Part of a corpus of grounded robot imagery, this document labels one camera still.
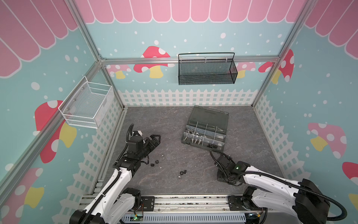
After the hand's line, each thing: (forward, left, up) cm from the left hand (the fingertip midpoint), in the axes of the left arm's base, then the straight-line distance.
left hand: (157, 142), depth 82 cm
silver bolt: (+9, -24, -12) cm, 28 cm away
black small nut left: (-6, +2, -14) cm, 16 cm away
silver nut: (-16, -13, -14) cm, 25 cm away
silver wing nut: (+17, -21, -13) cm, 30 cm away
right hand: (-15, -37, -14) cm, 42 cm away
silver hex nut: (-2, -2, -14) cm, 14 cm away
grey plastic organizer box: (+19, -33, -13) cm, 40 cm away
